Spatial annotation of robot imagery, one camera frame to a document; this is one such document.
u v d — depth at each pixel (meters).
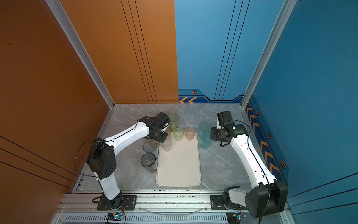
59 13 0.71
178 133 0.98
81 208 0.72
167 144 0.93
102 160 0.46
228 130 0.53
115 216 0.71
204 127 0.94
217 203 0.73
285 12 0.71
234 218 0.70
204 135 0.96
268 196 0.37
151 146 0.84
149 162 0.81
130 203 0.74
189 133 0.99
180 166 0.86
